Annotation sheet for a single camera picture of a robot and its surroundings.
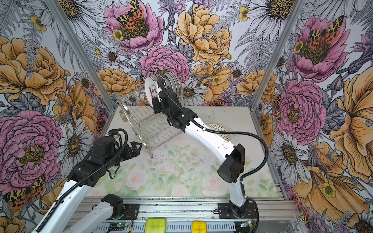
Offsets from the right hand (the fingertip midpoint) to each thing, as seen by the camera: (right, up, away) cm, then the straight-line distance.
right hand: (156, 100), depth 74 cm
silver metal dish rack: (-9, -16, +28) cm, 33 cm away
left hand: (-11, -26, -1) cm, 28 cm away
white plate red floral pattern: (-4, +7, +7) cm, 11 cm away
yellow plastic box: (+21, -60, -4) cm, 64 cm away
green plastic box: (+1, -59, -4) cm, 60 cm away
